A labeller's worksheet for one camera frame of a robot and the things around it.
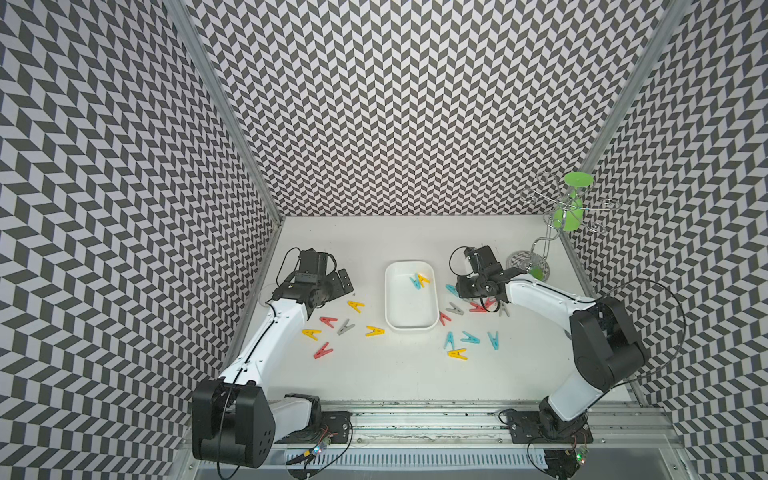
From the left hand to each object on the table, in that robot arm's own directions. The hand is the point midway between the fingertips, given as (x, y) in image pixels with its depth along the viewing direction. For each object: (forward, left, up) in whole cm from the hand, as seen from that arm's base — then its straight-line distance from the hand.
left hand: (333, 287), depth 85 cm
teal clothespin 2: (-10, -34, -13) cm, 38 cm away
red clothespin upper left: (-5, +3, -12) cm, 13 cm away
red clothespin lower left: (-14, +3, -12) cm, 19 cm away
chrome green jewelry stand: (+12, -65, +19) cm, 68 cm away
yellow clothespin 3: (-8, -12, -12) cm, 18 cm away
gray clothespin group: (-1, -37, -12) cm, 39 cm away
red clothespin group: (-1, -45, -13) cm, 47 cm away
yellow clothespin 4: (-9, +8, -12) cm, 17 cm away
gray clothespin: (-7, -2, -12) cm, 14 cm away
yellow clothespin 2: (0, -5, -12) cm, 13 cm away
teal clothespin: (+9, -24, -11) cm, 28 cm away
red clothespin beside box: (-3, -32, -12) cm, 35 cm away
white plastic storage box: (+4, -23, -12) cm, 26 cm away
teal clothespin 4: (-11, -47, -12) cm, 50 cm away
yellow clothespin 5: (-15, -35, -13) cm, 40 cm away
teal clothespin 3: (-10, -40, -13) cm, 43 cm away
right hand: (+3, -38, -8) cm, 39 cm away
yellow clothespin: (+10, -27, -11) cm, 30 cm away
